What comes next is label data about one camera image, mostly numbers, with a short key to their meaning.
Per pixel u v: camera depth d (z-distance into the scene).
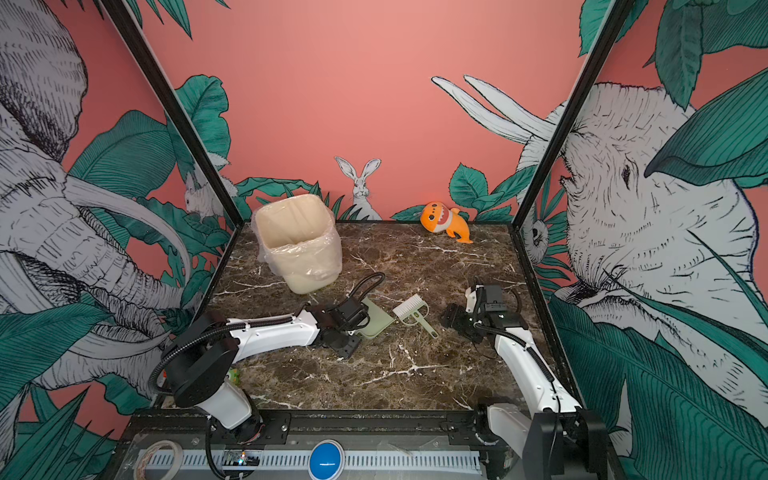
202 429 0.75
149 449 0.70
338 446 0.70
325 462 0.68
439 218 1.11
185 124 0.91
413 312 0.95
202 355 0.46
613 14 0.70
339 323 0.68
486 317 0.60
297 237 1.02
